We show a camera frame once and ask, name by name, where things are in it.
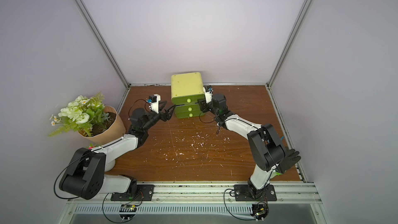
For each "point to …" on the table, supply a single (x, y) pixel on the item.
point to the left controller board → (127, 208)
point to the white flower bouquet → (85, 114)
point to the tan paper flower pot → (113, 131)
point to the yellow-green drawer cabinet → (186, 89)
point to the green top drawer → (187, 99)
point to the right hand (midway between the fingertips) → (202, 94)
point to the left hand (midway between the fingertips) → (172, 104)
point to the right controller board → (260, 211)
